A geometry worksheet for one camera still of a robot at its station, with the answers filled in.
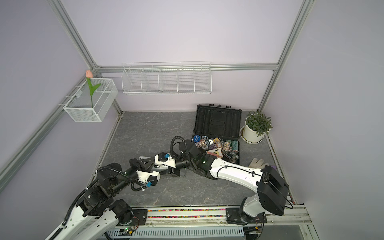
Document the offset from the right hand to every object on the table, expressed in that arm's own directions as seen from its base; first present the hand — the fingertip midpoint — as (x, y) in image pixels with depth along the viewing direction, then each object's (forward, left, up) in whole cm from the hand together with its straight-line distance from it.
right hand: (157, 166), depth 68 cm
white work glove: (+10, -56, -22) cm, 61 cm away
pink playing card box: (+16, -30, -17) cm, 38 cm away
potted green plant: (+28, -54, -4) cm, 61 cm away
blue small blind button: (+26, -18, -16) cm, 35 cm away
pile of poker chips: (+19, -39, -17) cm, 46 cm away
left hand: (+4, +3, +3) cm, 6 cm away
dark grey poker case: (+36, -32, -19) cm, 52 cm away
